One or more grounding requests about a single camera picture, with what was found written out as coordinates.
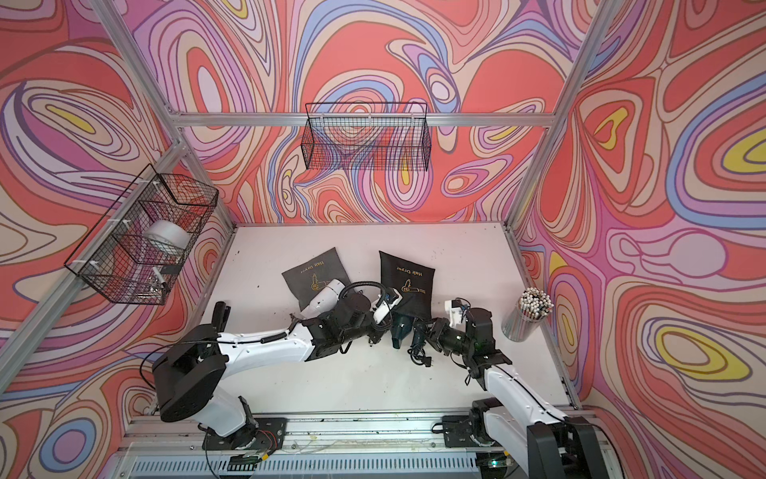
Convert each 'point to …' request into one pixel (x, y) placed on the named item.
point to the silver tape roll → (168, 235)
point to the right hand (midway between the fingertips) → (417, 333)
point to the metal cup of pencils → (524, 321)
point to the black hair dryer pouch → (414, 282)
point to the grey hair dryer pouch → (304, 279)
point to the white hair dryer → (322, 299)
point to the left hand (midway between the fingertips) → (398, 315)
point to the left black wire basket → (139, 248)
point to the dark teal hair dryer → (401, 324)
